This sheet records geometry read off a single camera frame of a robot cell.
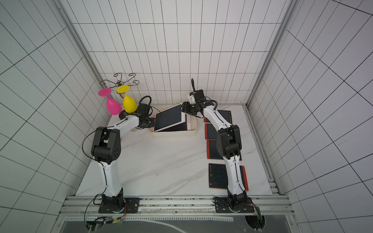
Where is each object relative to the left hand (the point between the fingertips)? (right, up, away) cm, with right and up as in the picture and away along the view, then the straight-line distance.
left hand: (151, 125), depth 102 cm
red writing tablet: (+44, -5, +2) cm, 44 cm away
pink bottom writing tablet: (+24, -1, +6) cm, 25 cm away
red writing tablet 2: (+42, -17, -12) cm, 47 cm away
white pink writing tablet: (+14, +6, -3) cm, 15 cm away
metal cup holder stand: (-17, +28, -12) cm, 35 cm away
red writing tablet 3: (+44, -29, -19) cm, 56 cm away
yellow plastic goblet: (-10, +14, -13) cm, 21 cm away
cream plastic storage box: (+30, +2, +8) cm, 31 cm away
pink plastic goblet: (-20, +13, -13) cm, 27 cm away
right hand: (+24, +13, -5) cm, 28 cm away
